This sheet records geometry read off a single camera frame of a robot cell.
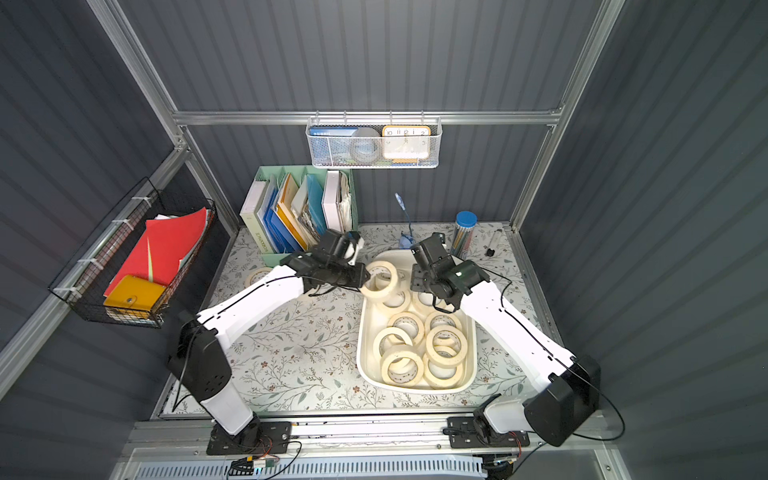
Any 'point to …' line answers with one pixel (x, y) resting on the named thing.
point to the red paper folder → (156, 256)
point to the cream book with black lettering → (249, 216)
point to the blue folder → (280, 239)
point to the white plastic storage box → (372, 320)
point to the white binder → (331, 203)
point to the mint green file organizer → (288, 207)
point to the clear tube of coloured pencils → (466, 221)
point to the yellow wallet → (134, 293)
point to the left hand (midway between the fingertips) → (362, 271)
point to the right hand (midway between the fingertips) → (433, 274)
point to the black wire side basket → (84, 283)
